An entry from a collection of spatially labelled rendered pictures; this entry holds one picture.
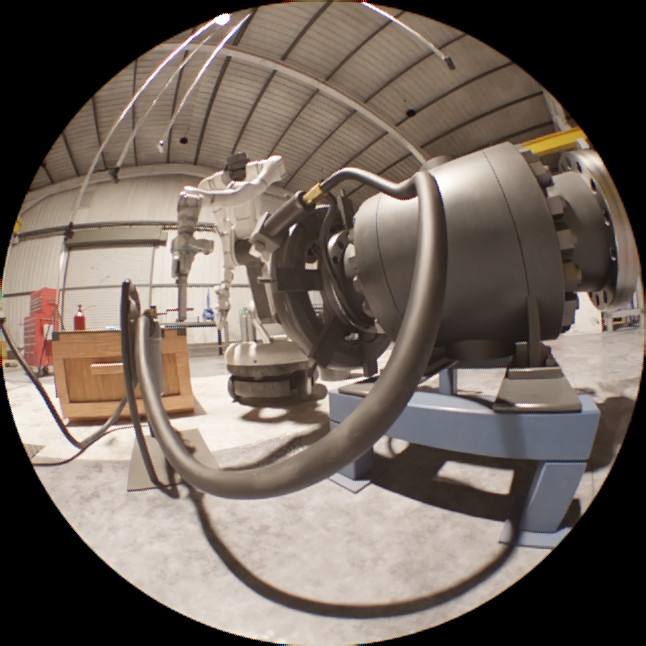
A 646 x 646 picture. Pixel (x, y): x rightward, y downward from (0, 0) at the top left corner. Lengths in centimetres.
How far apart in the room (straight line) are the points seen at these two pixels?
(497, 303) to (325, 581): 60
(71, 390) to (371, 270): 145
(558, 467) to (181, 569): 61
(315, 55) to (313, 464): 844
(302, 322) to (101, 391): 108
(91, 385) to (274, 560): 115
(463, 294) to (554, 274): 21
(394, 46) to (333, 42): 171
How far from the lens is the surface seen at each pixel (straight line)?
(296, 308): 77
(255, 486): 20
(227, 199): 95
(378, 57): 850
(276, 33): 828
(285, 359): 124
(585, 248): 65
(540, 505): 47
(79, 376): 138
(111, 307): 963
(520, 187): 53
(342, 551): 47
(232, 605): 44
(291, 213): 69
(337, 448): 17
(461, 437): 41
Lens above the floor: 39
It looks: 3 degrees up
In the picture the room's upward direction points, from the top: 4 degrees counter-clockwise
